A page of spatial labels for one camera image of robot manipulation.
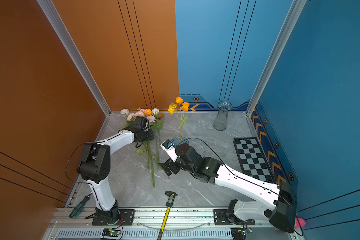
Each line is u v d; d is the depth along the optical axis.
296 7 0.69
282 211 0.38
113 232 0.71
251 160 0.90
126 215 0.75
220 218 0.72
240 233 0.71
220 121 1.15
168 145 0.58
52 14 0.71
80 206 0.76
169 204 0.77
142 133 0.86
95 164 0.51
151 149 0.99
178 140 0.79
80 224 0.74
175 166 0.61
